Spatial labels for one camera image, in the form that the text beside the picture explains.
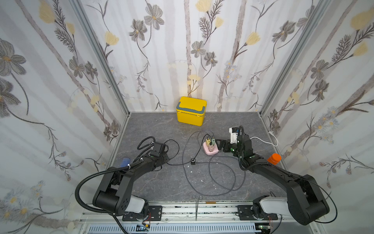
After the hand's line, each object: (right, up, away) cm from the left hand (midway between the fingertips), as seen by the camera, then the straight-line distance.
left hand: (166, 156), depth 93 cm
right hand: (+35, +12, -8) cm, 38 cm away
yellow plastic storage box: (+16, +31, +10) cm, 36 cm away
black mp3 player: (+17, -3, -1) cm, 17 cm away
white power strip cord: (+79, +15, +18) cm, 82 cm away
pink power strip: (+26, +4, +3) cm, 27 cm away
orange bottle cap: (+64, +1, -11) cm, 65 cm away
